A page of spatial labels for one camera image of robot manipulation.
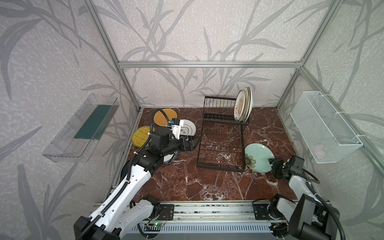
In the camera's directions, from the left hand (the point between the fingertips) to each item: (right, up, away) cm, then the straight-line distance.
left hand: (194, 138), depth 70 cm
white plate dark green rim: (-17, -15, +22) cm, 31 cm away
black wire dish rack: (+17, -8, +29) cm, 35 cm away
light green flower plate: (+38, -13, +21) cm, 45 cm away
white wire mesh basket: (+57, +1, -8) cm, 58 cm away
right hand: (+45, -16, +19) cm, 51 cm away
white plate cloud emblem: (-7, +3, +38) cm, 39 cm away
